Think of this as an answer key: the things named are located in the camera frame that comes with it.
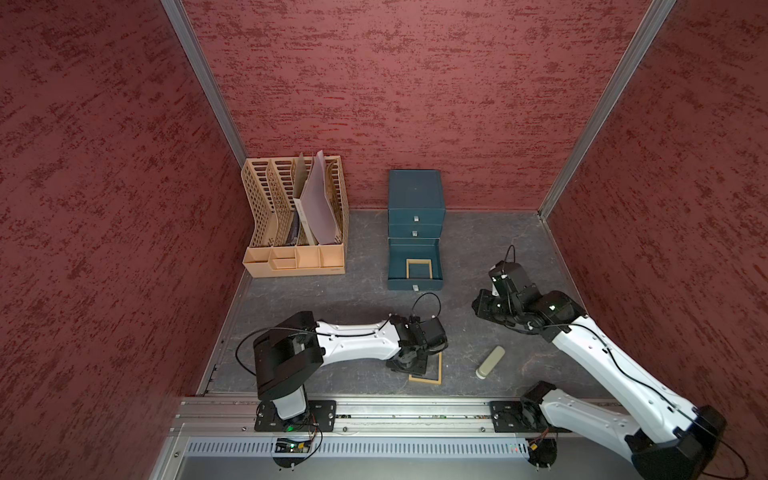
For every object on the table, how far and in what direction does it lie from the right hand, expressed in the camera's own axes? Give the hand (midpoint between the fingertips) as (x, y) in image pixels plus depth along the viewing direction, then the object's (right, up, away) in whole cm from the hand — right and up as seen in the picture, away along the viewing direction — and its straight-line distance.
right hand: (474, 312), depth 76 cm
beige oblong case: (+6, -15, +5) cm, 17 cm away
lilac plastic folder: (-46, +30, +19) cm, 58 cm away
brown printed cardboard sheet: (-52, +41, +19) cm, 69 cm away
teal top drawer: (-13, +26, +19) cm, 35 cm away
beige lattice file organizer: (-62, +17, +28) cm, 70 cm away
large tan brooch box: (-13, +9, +24) cm, 29 cm away
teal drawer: (-13, +22, +23) cm, 35 cm away
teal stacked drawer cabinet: (-13, +31, +31) cm, 46 cm away
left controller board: (-48, -32, -4) cm, 58 cm away
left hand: (-16, -18, +4) cm, 24 cm away
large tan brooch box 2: (-10, -18, +6) cm, 21 cm away
